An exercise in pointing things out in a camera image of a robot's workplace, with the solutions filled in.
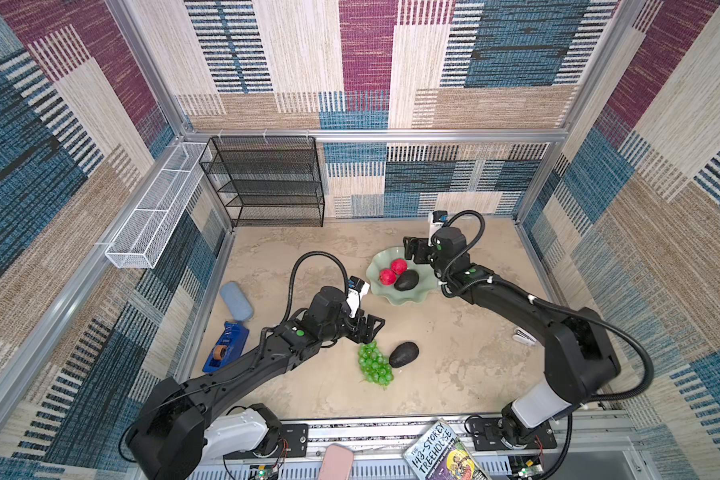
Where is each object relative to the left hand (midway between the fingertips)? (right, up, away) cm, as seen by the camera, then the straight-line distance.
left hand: (376, 314), depth 78 cm
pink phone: (-9, -32, -10) cm, 34 cm away
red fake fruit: (+9, +12, +23) cm, 27 cm away
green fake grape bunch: (0, -14, +3) cm, 15 cm away
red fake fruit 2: (+4, +8, +20) cm, 22 cm away
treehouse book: (+14, -30, -8) cm, 35 cm away
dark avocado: (+11, +6, +20) cm, 23 cm away
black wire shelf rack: (-38, +41, +31) cm, 64 cm away
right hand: (+13, +19, +10) cm, 25 cm away
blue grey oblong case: (-44, 0, +18) cm, 48 cm away
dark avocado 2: (+8, -12, +5) cm, 15 cm away
